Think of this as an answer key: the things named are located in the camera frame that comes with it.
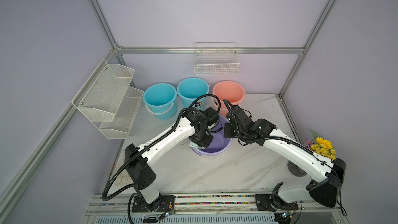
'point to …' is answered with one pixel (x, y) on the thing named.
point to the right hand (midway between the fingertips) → (228, 131)
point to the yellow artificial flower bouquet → (320, 145)
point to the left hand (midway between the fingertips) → (200, 146)
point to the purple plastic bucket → (219, 143)
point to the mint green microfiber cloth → (194, 144)
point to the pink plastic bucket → (232, 91)
